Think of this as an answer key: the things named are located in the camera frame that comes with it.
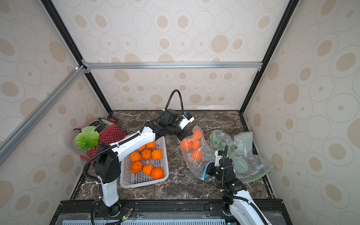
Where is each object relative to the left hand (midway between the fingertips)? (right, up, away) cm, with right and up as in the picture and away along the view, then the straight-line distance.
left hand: (196, 133), depth 79 cm
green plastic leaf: (-60, -3, -1) cm, 61 cm away
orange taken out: (-31, -14, +9) cm, 35 cm away
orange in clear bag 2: (+3, -15, +8) cm, 17 cm away
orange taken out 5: (-22, -23, +1) cm, 32 cm away
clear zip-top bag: (+1, -20, +1) cm, 20 cm away
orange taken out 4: (-29, -21, +3) cm, 36 cm away
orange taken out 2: (-24, -13, +8) cm, 29 cm away
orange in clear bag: (+1, -7, +11) cm, 13 cm away
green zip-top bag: (+28, -6, +6) cm, 30 cm away
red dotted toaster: (-53, 0, +7) cm, 54 cm away
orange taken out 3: (-35, -20, +2) cm, 40 cm away
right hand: (+8, -18, +5) cm, 20 cm away
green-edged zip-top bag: (+32, -21, +5) cm, 38 cm away
